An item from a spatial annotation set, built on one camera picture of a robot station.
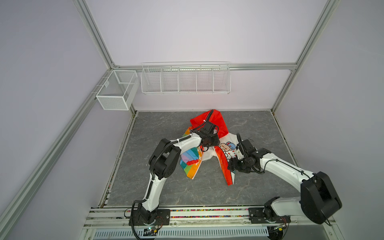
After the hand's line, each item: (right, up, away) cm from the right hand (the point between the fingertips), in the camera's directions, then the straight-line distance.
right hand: (233, 169), depth 86 cm
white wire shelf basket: (-28, +57, +13) cm, 65 cm away
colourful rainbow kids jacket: (-25, +4, +5) cm, 25 cm away
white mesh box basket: (-76, +48, +15) cm, 91 cm away
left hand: (-7, +14, +9) cm, 18 cm away
